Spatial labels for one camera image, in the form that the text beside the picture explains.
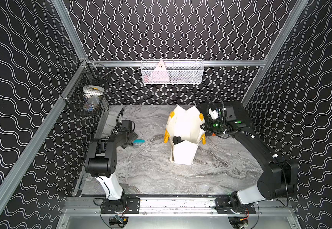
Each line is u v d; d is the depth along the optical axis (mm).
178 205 762
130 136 925
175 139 980
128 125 796
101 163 494
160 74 910
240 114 1086
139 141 1004
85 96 835
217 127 711
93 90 799
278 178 421
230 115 650
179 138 1000
